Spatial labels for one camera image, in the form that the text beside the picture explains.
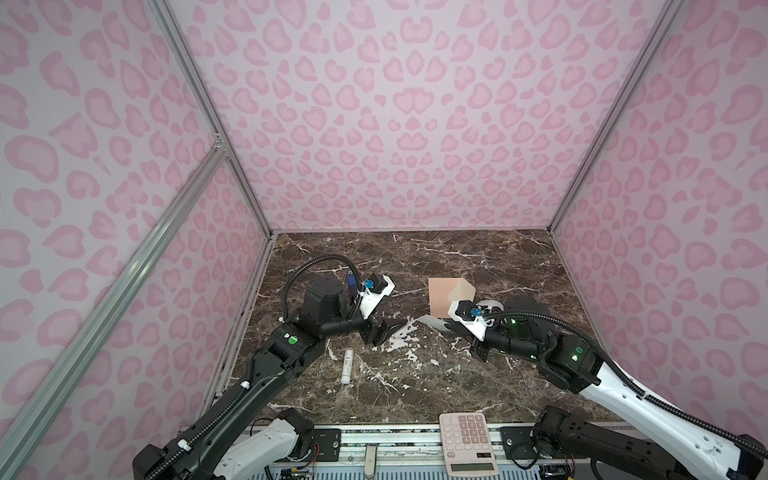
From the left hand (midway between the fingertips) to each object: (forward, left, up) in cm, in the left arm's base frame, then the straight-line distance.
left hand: (397, 304), depth 67 cm
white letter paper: (-3, -8, -3) cm, 9 cm away
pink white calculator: (-24, -16, -25) cm, 39 cm away
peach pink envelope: (+20, -16, -27) cm, 37 cm away
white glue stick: (-5, +14, -25) cm, 30 cm away
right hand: (-4, -12, -2) cm, 12 cm away
